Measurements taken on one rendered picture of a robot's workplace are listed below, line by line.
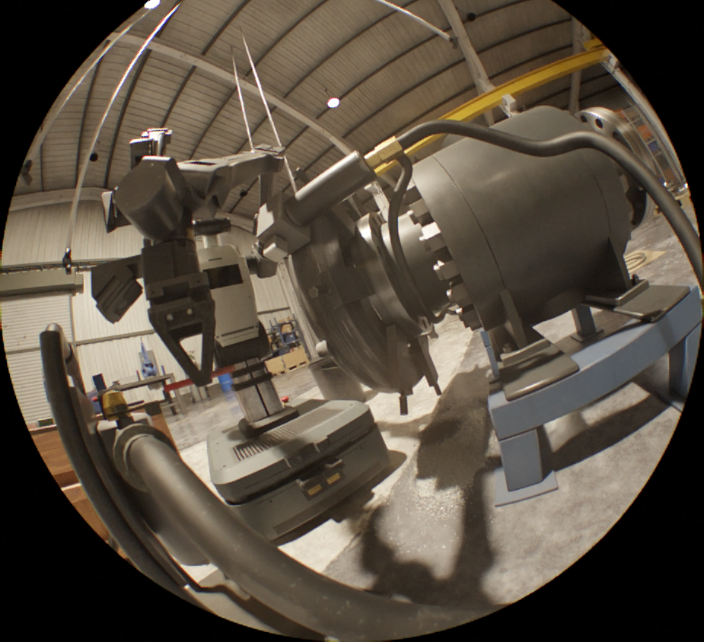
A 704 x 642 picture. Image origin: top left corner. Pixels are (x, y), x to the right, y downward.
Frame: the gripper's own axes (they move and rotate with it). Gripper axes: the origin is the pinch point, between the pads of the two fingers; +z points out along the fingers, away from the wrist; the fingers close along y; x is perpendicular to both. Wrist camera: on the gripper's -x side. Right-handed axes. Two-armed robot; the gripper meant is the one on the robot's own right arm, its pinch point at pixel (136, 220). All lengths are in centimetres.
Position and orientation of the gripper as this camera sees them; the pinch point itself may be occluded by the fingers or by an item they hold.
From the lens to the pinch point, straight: 41.8
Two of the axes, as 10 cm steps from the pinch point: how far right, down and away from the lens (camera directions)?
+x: -2.9, 7.6, 5.8
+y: 7.5, -1.9, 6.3
